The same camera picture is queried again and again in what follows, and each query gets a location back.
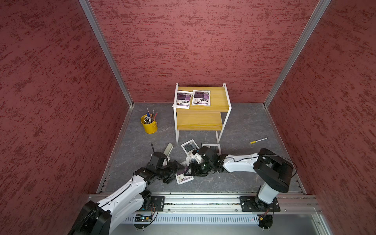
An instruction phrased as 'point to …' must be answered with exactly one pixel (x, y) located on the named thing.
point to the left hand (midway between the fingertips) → (181, 174)
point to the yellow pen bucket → (150, 128)
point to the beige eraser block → (168, 149)
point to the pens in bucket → (149, 118)
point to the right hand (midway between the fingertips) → (189, 178)
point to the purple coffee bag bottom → (181, 178)
